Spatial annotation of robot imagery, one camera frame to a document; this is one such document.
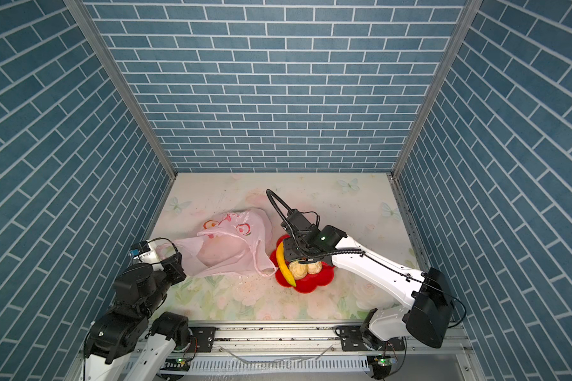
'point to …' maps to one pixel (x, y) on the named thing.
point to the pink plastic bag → (232, 241)
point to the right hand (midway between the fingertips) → (285, 244)
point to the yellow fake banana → (282, 264)
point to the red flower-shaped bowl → (310, 283)
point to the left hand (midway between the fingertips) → (185, 253)
